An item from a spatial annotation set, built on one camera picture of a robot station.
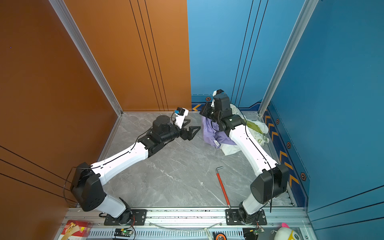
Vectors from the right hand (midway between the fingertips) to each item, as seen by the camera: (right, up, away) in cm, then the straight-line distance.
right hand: (199, 107), depth 77 cm
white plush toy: (+38, -57, -13) cm, 69 cm away
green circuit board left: (-37, -61, -7) cm, 71 cm away
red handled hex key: (+12, -44, +5) cm, 46 cm away
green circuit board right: (+27, -59, -8) cm, 65 cm away
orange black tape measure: (+9, -59, -12) cm, 61 cm away
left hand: (-2, -8, -3) cm, 9 cm away
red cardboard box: (-56, -57, -10) cm, 81 cm away
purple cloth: (+8, -15, +6) cm, 18 cm away
